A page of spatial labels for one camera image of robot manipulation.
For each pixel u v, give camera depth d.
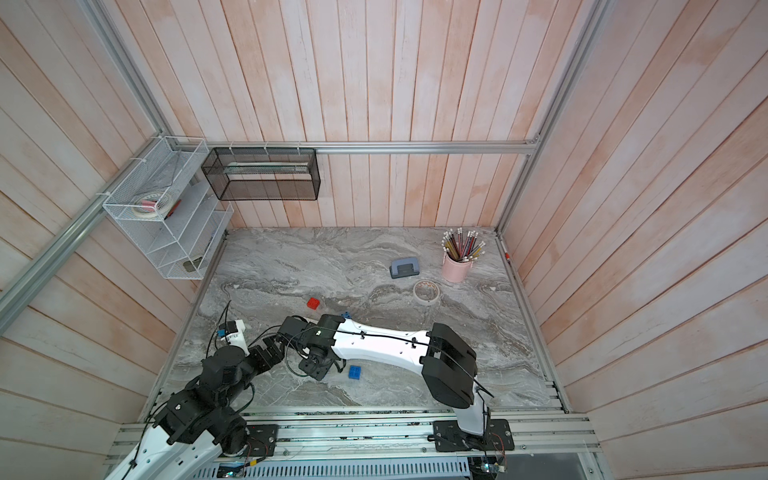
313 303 0.98
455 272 1.03
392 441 0.74
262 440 0.73
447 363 0.45
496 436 0.73
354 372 0.86
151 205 0.73
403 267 1.07
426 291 1.02
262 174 1.02
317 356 0.54
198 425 0.52
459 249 1.01
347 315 0.95
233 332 0.67
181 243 0.78
